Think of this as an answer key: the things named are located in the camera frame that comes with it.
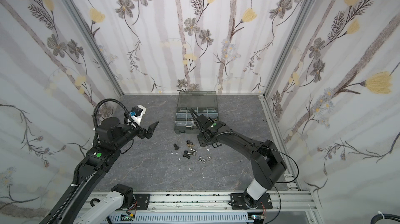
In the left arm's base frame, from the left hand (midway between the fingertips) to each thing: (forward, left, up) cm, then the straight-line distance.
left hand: (149, 115), depth 69 cm
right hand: (-2, -26, -21) cm, 34 cm away
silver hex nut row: (-11, -25, -30) cm, 40 cm away
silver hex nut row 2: (-9, -28, -31) cm, 42 cm away
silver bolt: (+13, -16, -30) cm, 36 cm away
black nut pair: (+2, -15, -32) cm, 35 cm away
